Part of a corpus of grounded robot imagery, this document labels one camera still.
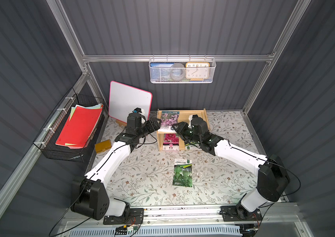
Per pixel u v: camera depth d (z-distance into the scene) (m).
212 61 0.89
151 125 0.72
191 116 0.77
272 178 0.44
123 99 1.01
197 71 0.89
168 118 0.87
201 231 0.77
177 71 0.90
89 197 0.41
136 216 0.73
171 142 0.99
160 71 0.84
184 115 0.94
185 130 0.72
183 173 0.87
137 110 0.74
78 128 0.70
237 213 0.67
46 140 0.61
